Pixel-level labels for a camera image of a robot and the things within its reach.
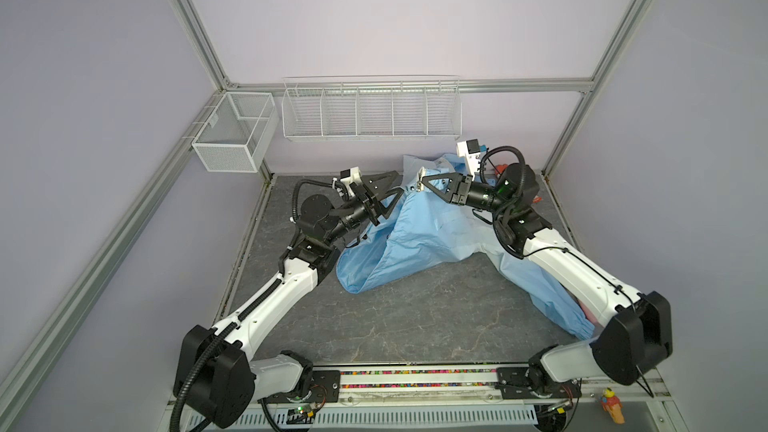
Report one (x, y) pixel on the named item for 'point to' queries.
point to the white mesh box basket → (239, 133)
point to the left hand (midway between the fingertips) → (404, 186)
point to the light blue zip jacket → (420, 228)
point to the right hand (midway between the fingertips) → (421, 185)
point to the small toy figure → (611, 403)
